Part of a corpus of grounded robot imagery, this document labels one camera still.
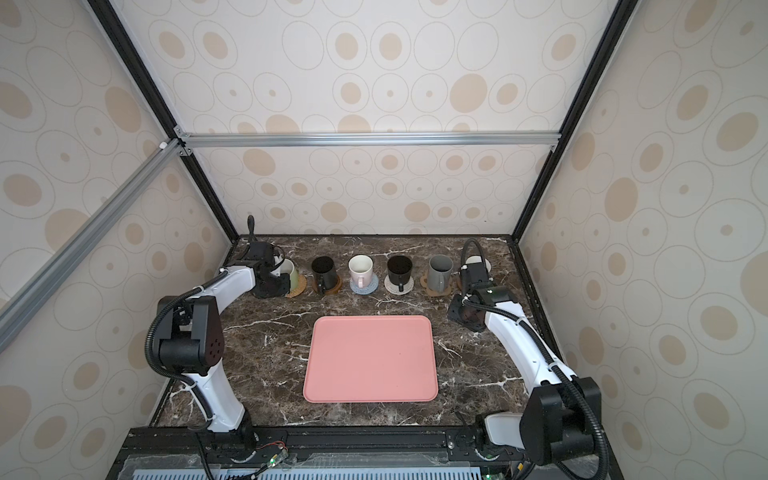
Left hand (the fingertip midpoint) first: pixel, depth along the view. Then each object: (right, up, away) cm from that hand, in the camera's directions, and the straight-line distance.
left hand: (292, 280), depth 97 cm
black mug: (+11, +2, +1) cm, 11 cm away
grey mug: (+48, +2, -1) cm, 48 cm away
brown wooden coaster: (+13, -3, +6) cm, 14 cm away
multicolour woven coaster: (+34, -3, +4) cm, 34 cm away
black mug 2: (+35, +3, +5) cm, 36 cm away
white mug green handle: (-1, +4, -1) cm, 5 cm away
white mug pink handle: (+23, +3, +1) cm, 23 cm away
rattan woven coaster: (+1, -2, +8) cm, 8 cm away
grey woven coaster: (+23, -4, +6) cm, 24 cm away
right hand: (+52, -9, -12) cm, 54 cm away
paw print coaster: (+44, -1, +8) cm, 45 cm away
